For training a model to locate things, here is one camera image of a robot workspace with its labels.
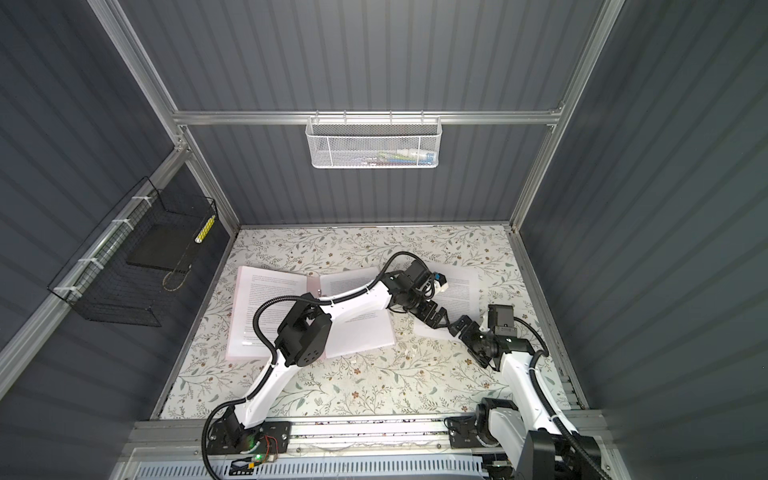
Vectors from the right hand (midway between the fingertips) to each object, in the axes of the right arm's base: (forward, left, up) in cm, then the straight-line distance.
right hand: (464, 338), depth 86 cm
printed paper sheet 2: (+1, +30, +2) cm, 30 cm away
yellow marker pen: (+22, +72, +25) cm, 80 cm away
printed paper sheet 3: (+16, -2, -4) cm, 17 cm away
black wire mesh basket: (0, +84, +30) cm, 90 cm away
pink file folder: (+19, +48, -4) cm, 52 cm away
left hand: (+7, +6, -1) cm, 9 cm away
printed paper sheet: (+14, +64, +7) cm, 66 cm away
